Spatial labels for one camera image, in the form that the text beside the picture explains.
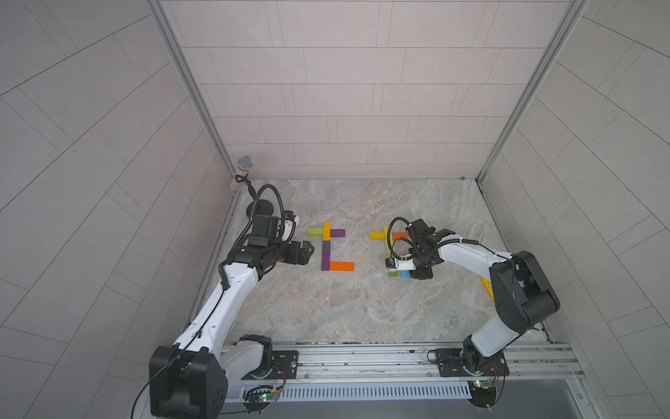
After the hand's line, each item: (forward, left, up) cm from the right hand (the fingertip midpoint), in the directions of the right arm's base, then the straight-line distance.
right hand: (412, 264), depth 92 cm
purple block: (+13, +26, +3) cm, 30 cm away
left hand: (+2, +36, +16) cm, 39 cm away
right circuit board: (-37, -11, -2) cm, 39 cm away
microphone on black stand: (+27, +56, +6) cm, 62 cm away
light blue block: (-5, +4, +3) cm, 7 cm away
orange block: (+1, +25, +1) cm, 25 cm away
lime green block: (+15, +35, +3) cm, 38 cm away
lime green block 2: (-3, +10, +15) cm, 18 cm away
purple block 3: (+2, +31, +2) cm, 31 cm away
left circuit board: (-35, +48, 0) cm, 60 cm away
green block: (-3, +8, +1) cm, 9 cm away
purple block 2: (+8, +31, +2) cm, 32 cm away
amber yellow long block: (+14, +30, +3) cm, 34 cm away
